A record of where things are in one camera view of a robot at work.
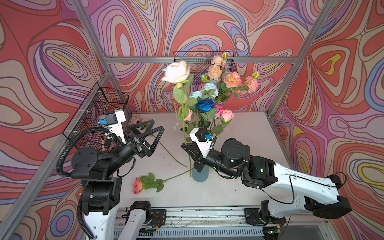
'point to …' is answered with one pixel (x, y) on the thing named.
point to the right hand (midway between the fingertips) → (184, 149)
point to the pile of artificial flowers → (137, 119)
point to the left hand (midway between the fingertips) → (160, 128)
